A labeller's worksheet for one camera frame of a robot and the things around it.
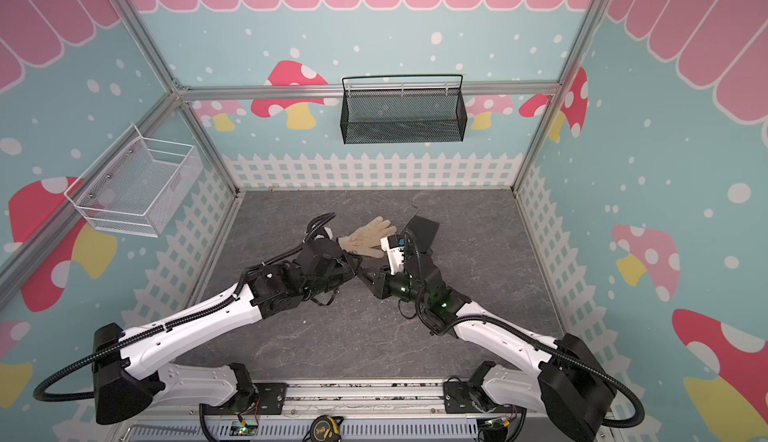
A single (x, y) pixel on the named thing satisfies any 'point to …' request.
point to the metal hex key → (409, 219)
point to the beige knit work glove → (367, 240)
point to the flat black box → (423, 230)
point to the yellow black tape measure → (326, 429)
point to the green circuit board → (246, 428)
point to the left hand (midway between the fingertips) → (361, 266)
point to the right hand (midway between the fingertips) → (357, 274)
